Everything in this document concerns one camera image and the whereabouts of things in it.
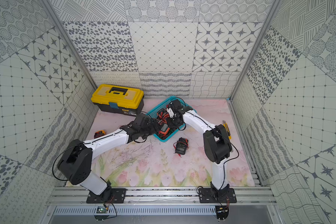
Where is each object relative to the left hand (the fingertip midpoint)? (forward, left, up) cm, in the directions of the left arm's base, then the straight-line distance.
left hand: (157, 126), depth 88 cm
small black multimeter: (-9, -16, -10) cm, 20 cm away
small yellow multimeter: (-1, +41, -8) cm, 42 cm away
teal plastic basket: (+14, +5, -6) cm, 16 cm away
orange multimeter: (-1, -4, -4) cm, 6 cm away
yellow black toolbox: (+20, +30, +5) cm, 36 cm away
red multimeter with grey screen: (+13, -2, -5) cm, 14 cm away
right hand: (+2, -8, -4) cm, 10 cm away
